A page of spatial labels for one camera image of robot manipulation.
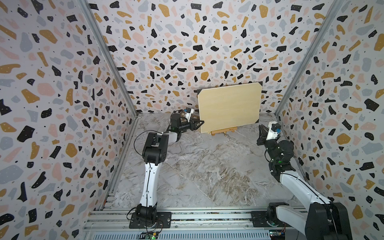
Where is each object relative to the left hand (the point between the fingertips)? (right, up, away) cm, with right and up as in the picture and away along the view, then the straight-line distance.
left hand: (203, 121), depth 100 cm
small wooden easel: (+21, -6, +8) cm, 23 cm away
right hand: (+31, -3, -23) cm, 38 cm away
